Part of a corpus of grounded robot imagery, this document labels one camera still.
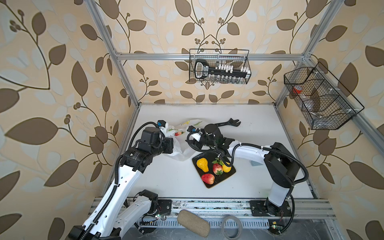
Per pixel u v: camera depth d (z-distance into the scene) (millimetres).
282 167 471
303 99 705
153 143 542
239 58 911
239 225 687
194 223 673
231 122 1083
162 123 635
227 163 847
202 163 835
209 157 869
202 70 845
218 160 844
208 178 798
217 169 824
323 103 753
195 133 713
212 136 664
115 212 397
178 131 750
